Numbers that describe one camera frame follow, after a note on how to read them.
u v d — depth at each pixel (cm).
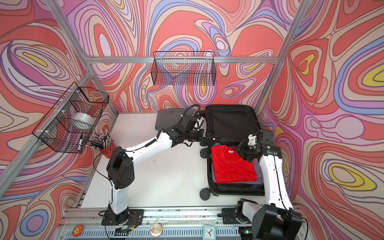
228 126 101
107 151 90
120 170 49
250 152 65
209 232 68
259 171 82
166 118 115
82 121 72
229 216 73
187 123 64
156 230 70
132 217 73
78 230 70
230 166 84
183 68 94
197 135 73
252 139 73
